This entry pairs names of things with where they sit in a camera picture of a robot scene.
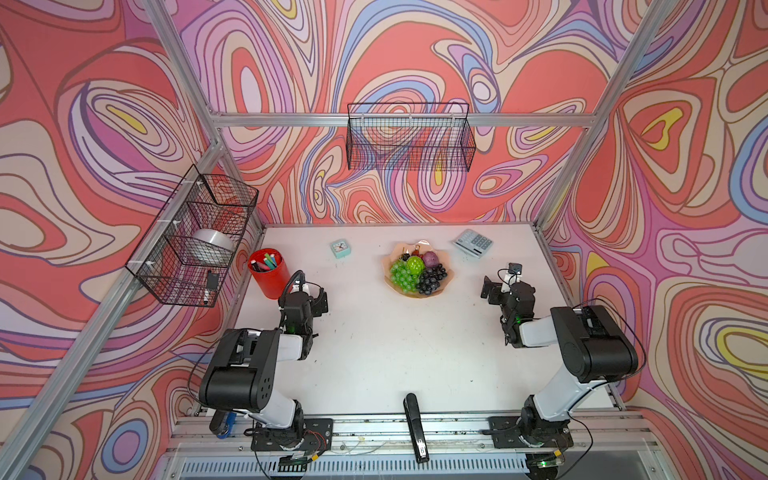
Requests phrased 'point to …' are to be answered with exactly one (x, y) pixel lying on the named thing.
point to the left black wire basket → (184, 258)
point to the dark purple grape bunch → (431, 278)
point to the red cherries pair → (416, 252)
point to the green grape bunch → (401, 276)
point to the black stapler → (417, 427)
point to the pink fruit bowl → (424, 246)
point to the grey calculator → (473, 242)
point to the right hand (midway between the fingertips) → (501, 282)
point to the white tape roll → (211, 243)
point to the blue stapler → (228, 426)
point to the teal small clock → (341, 248)
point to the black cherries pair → (406, 256)
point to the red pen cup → (270, 272)
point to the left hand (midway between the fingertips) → (308, 288)
